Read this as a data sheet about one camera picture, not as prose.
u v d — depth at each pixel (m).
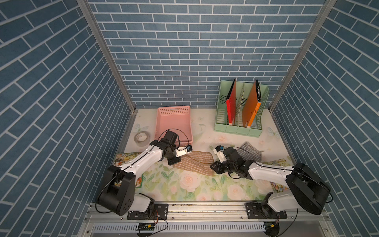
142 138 1.02
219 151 0.79
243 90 1.05
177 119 1.15
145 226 0.72
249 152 0.94
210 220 0.72
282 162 0.91
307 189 0.43
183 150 0.76
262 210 0.67
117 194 0.42
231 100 0.87
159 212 0.74
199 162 0.89
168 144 0.68
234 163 0.68
